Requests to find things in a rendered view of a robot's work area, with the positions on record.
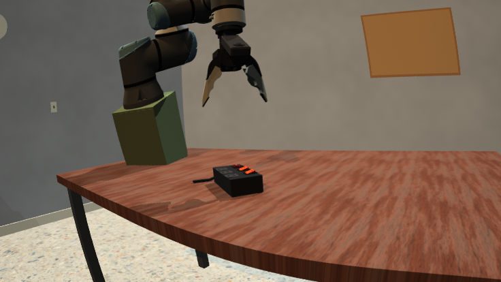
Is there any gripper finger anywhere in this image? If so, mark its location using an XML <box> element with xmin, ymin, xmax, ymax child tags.
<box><xmin>202</xmin><ymin>53</ymin><xmax>222</xmax><ymax>107</ymax></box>
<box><xmin>243</xmin><ymin>56</ymin><xmax>268</xmax><ymax>102</ymax></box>

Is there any dark grey power strip body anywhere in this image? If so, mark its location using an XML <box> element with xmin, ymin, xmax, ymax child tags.
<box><xmin>193</xmin><ymin>164</ymin><xmax>263</xmax><ymax>198</ymax></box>

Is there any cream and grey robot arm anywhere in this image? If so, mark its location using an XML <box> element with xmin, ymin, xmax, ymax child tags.
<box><xmin>118</xmin><ymin>0</ymin><xmax>251</xmax><ymax>110</ymax></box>

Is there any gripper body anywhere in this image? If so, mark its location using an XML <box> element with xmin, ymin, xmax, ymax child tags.
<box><xmin>212</xmin><ymin>25</ymin><xmax>248</xmax><ymax>72</ymax></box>

